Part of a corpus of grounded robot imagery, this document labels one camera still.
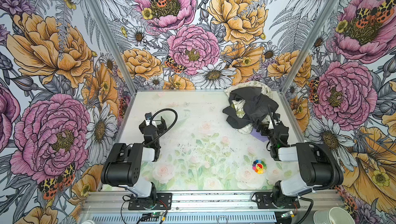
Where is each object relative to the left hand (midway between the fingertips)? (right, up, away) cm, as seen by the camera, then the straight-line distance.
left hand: (154, 122), depth 93 cm
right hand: (+66, -1, +1) cm, 66 cm away
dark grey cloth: (+62, +9, +2) cm, 63 cm away
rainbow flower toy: (+59, -23, -9) cm, 64 cm away
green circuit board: (+8, -39, -22) cm, 46 cm away
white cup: (+90, -41, -20) cm, 101 cm away
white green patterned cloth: (+53, +10, +10) cm, 55 cm away
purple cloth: (+60, -7, -3) cm, 61 cm away
